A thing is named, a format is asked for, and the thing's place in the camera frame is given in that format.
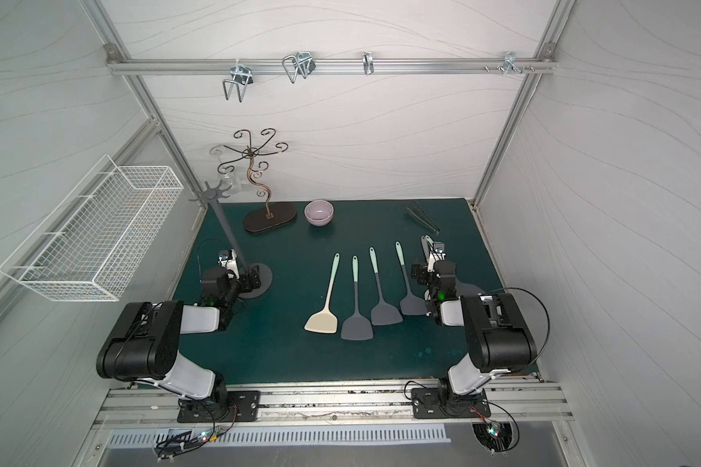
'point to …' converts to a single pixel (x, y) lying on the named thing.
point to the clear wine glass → (227, 177)
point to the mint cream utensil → (326, 321)
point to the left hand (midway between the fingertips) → (245, 266)
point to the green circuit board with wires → (175, 442)
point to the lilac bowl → (319, 212)
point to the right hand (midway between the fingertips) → (434, 257)
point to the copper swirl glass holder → (259, 221)
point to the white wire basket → (79, 251)
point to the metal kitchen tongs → (419, 213)
